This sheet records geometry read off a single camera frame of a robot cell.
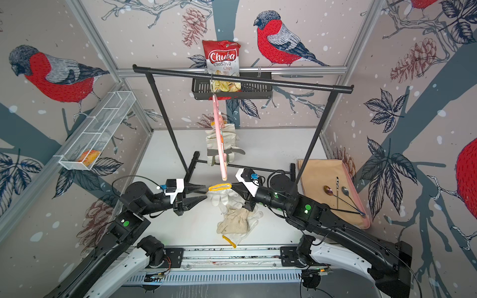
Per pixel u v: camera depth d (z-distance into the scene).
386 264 0.40
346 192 0.92
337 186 0.94
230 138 0.75
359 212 0.86
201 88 0.95
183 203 0.54
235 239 0.78
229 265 0.73
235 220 0.80
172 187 0.50
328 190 0.91
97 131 0.78
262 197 0.54
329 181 0.97
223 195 0.70
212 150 0.78
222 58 0.82
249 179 0.50
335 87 0.47
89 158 0.66
